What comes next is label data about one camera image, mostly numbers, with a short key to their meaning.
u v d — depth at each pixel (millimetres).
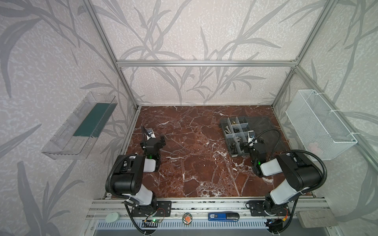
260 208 735
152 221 707
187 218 706
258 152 706
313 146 740
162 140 870
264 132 772
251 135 798
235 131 1029
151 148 707
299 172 463
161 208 727
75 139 630
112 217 693
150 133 790
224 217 679
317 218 681
